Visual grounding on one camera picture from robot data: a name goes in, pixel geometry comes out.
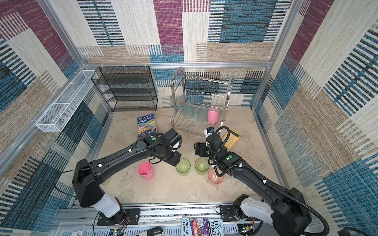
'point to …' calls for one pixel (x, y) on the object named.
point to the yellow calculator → (234, 138)
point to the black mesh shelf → (127, 88)
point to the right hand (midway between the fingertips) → (200, 147)
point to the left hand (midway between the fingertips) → (175, 158)
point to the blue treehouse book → (146, 124)
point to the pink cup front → (145, 169)
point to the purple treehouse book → (199, 226)
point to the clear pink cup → (213, 177)
